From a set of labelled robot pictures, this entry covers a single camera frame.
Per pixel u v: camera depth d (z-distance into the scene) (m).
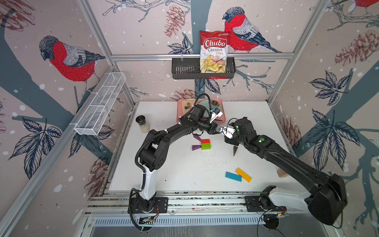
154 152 0.52
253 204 0.73
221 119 1.08
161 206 0.73
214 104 1.18
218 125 0.71
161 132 0.55
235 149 0.90
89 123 0.70
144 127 0.98
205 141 0.96
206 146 0.93
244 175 0.84
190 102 1.21
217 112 0.79
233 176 0.83
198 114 0.74
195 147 0.93
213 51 0.84
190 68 1.07
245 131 0.59
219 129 0.70
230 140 0.71
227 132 0.69
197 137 0.98
